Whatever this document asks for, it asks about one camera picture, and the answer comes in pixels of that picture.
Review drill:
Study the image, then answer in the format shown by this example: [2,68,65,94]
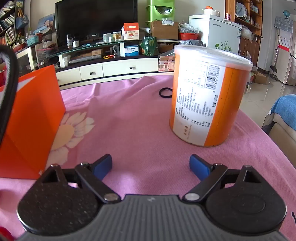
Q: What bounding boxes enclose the bookshelf with books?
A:
[0,0,18,47]

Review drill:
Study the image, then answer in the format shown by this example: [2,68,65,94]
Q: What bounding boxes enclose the white bowl with orange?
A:
[202,6,221,16]

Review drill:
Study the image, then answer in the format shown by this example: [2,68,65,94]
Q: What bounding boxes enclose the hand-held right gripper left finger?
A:
[38,154,122,204]

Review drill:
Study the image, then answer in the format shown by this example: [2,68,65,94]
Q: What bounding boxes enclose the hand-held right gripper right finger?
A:
[183,154,263,204]

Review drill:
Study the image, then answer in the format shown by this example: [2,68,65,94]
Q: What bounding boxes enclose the green stacked storage bins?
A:
[145,0,175,22]

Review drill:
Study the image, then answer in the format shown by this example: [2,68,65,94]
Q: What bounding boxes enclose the orange cardboard box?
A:
[0,65,66,180]

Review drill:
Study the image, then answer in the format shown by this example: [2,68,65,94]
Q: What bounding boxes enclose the beige sofa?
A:
[261,95,296,171]

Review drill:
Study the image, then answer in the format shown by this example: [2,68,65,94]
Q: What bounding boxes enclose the open cardboard box on floor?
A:
[251,71,269,84]

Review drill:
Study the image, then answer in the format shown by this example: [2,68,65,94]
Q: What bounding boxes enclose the blue and white carton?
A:
[124,45,139,57]

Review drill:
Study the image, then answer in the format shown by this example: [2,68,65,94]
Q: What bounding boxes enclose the white tv stand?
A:
[17,39,176,87]

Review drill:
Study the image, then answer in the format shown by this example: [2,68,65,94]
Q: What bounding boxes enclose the wooden shelf unit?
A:
[225,0,264,67]

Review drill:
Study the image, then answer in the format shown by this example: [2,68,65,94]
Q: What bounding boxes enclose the wall calendar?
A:
[274,17,294,52]

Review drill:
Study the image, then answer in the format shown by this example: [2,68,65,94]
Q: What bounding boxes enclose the red plastic basin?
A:
[179,32,200,40]

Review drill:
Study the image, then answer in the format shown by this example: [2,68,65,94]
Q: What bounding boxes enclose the black cable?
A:
[0,45,19,144]

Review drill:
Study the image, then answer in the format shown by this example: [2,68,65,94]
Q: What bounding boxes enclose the pink floral tablecloth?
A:
[0,75,296,241]

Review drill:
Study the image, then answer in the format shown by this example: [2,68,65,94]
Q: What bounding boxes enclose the black flat television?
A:
[55,0,138,48]

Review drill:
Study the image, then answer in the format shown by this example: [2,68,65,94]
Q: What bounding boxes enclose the blue cloth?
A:
[270,95,296,121]

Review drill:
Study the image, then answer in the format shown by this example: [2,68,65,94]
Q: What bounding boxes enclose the brown cardboard box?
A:
[150,20,179,40]

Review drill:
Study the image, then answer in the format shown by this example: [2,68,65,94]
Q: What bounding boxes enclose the orange canister with white lid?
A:
[169,44,253,147]

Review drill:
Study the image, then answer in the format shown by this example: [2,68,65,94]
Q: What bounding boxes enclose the orange and white carton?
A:
[123,23,139,41]

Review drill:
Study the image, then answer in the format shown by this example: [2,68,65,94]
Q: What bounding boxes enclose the green foil bag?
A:
[140,36,158,56]

